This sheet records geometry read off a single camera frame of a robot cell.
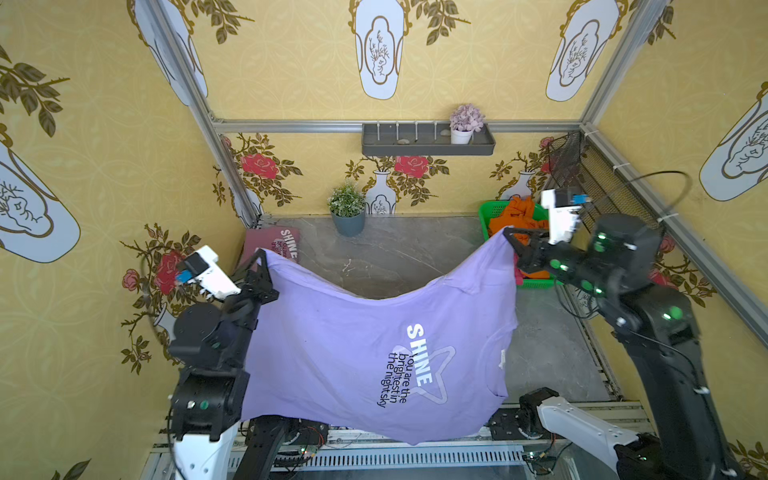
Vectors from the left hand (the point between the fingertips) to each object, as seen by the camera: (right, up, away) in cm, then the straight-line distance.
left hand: (270, 252), depth 56 cm
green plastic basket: (+60, +14, +59) cm, 85 cm away
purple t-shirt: (+25, -23, +3) cm, 34 cm away
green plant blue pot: (+8, +14, +50) cm, 53 cm away
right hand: (+44, +3, 0) cm, 45 cm away
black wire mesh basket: (+87, +27, +45) cm, 102 cm away
